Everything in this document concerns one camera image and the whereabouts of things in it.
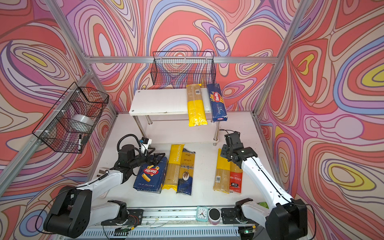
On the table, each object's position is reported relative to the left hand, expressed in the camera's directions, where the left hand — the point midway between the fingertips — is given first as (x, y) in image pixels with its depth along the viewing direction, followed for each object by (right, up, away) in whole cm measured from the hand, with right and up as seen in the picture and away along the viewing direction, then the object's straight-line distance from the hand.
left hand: (160, 151), depth 85 cm
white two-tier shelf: (+3, +20, -11) cm, 23 cm away
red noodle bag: (+43, -15, -1) cm, 46 cm away
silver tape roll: (-35, +16, -15) cm, 41 cm away
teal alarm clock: (+23, -29, -12) cm, 39 cm away
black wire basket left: (-44, +12, -19) cm, 50 cm away
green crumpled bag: (+45, -14, -31) cm, 56 cm away
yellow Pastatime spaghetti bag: (+7, -10, +4) cm, 12 cm away
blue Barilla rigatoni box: (-5, -13, -5) cm, 15 cm away
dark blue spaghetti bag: (+14, -16, -1) cm, 21 cm away
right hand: (+39, -1, -2) cm, 39 cm away
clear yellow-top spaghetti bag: (+35, -16, -2) cm, 39 cm away
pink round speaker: (+29, -28, -16) cm, 43 cm away
